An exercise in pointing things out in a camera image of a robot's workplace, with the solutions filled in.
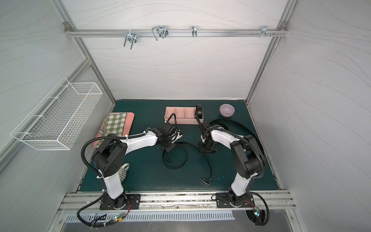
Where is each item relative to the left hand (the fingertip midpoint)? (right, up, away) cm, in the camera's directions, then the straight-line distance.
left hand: (172, 145), depth 93 cm
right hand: (+21, -4, -2) cm, 21 cm away
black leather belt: (+22, -17, -17) cm, 32 cm away
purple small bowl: (+41, +23, +18) cm, 50 cm away
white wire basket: (-53, +16, -27) cm, 61 cm away
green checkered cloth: (-45, +13, +12) cm, 48 cm away
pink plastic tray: (-34, +13, +12) cm, 39 cm away
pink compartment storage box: (+7, +20, +19) cm, 28 cm away
